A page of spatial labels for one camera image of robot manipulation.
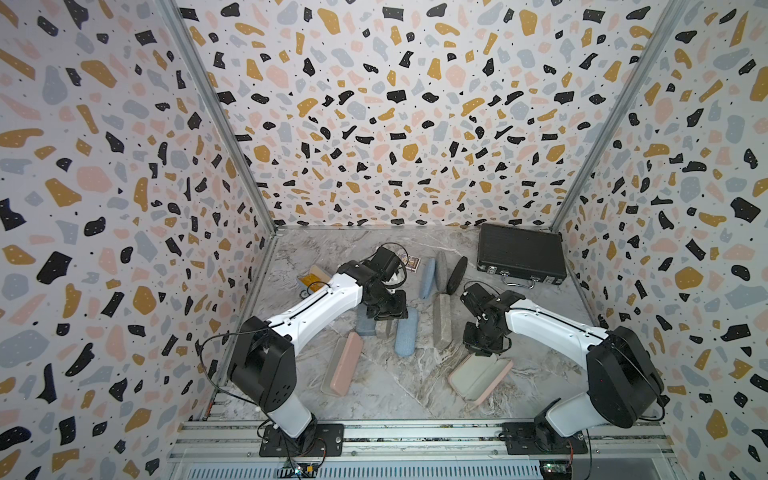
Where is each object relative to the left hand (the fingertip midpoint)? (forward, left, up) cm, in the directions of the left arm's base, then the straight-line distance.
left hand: (407, 315), depth 82 cm
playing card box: (+28, -3, -13) cm, 31 cm away
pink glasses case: (-13, -20, -12) cm, 26 cm away
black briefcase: (+28, -42, -9) cm, 51 cm away
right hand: (-6, -17, -10) cm, 21 cm away
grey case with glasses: (+21, -12, -9) cm, 26 cm away
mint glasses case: (0, +6, -9) cm, 11 cm away
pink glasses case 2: (-11, +17, -7) cm, 22 cm away
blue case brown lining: (+19, -8, -9) cm, 22 cm away
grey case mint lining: (+2, +13, -10) cm, 17 cm away
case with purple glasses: (-2, +1, -11) cm, 11 cm away
